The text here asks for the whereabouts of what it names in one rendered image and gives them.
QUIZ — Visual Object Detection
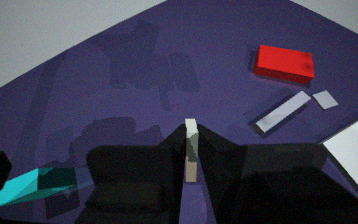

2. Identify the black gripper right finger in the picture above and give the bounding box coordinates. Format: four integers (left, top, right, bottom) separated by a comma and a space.
196, 124, 328, 224

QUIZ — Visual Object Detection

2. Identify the red rectangular block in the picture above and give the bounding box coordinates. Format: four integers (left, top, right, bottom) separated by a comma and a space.
253, 44, 314, 84

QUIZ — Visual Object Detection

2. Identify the teal block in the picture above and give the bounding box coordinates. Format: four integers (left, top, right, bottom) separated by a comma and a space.
0, 167, 75, 207

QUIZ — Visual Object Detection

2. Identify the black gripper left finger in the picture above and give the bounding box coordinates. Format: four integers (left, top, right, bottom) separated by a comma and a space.
86, 124, 187, 224

